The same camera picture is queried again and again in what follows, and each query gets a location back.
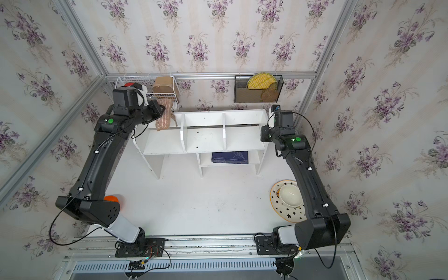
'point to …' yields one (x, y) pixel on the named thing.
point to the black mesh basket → (243, 94)
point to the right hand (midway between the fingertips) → (269, 128)
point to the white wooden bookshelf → (219, 138)
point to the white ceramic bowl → (290, 195)
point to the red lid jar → (129, 84)
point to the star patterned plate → (291, 214)
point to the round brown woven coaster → (269, 95)
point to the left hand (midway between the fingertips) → (168, 108)
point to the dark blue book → (230, 157)
